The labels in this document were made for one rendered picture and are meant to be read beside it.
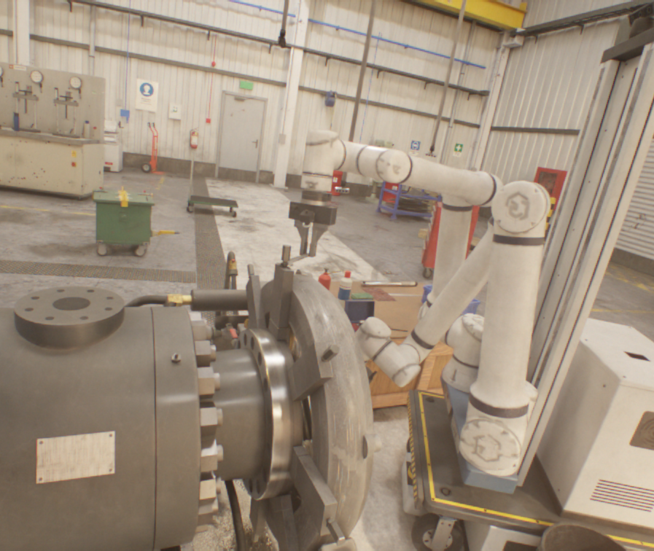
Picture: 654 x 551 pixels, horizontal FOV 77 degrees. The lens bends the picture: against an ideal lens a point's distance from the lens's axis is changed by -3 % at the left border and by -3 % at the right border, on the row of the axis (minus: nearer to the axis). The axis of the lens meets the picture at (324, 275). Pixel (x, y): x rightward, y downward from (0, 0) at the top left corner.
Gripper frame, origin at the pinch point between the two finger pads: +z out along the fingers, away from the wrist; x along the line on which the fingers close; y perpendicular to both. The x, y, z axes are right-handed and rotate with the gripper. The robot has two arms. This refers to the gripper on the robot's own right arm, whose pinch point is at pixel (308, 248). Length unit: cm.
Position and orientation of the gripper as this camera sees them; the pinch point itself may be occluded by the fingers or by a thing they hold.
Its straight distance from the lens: 124.6
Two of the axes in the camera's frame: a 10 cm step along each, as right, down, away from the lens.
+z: -1.3, 9.6, 2.3
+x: 9.4, 1.9, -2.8
